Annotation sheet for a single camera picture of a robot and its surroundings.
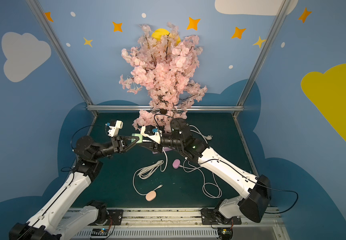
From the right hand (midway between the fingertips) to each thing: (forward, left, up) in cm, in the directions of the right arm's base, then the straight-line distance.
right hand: (144, 135), depth 63 cm
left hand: (-2, +2, 0) cm, 3 cm away
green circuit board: (-33, +22, -38) cm, 55 cm away
